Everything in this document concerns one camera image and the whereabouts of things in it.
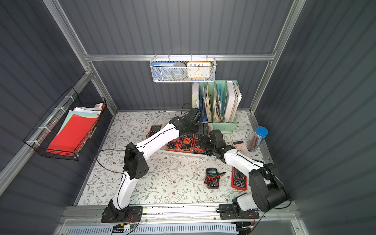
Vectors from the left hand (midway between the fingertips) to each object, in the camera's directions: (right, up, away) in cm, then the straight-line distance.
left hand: (201, 127), depth 87 cm
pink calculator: (+27, -12, +10) cm, 31 cm away
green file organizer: (+12, +17, +9) cm, 23 cm away
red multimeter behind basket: (-33, -2, +16) cm, 37 cm away
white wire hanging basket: (-22, +32, +4) cm, 38 cm away
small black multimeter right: (+6, -28, -6) cm, 29 cm away
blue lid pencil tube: (+34, -3, -5) cm, 34 cm away
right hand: (0, -9, +1) cm, 9 cm away
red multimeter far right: (+21, -30, -6) cm, 37 cm away
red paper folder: (-62, -3, -19) cm, 65 cm away
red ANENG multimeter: (-3, -10, +5) cm, 12 cm away
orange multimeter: (-10, -12, +9) cm, 18 cm away
